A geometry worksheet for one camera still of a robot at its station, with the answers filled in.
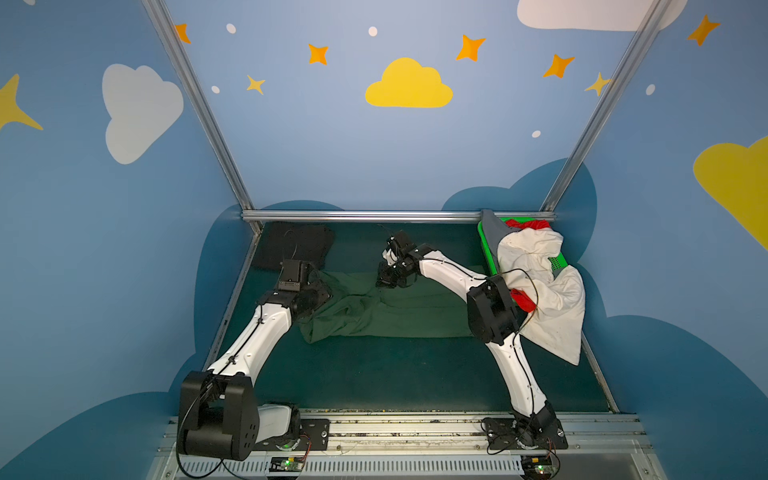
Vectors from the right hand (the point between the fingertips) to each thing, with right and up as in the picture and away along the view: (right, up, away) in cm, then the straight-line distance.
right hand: (375, 281), depth 98 cm
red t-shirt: (+45, -5, -7) cm, 46 cm away
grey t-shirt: (+45, +19, +13) cm, 50 cm away
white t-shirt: (+56, -4, -9) cm, 57 cm away
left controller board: (-20, -42, -27) cm, 54 cm away
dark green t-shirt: (-4, -8, -4) cm, 10 cm away
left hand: (-13, -2, -11) cm, 17 cm away
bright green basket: (+63, +7, +4) cm, 63 cm away
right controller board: (+41, -43, -25) cm, 64 cm away
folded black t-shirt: (-34, +15, +17) cm, 41 cm away
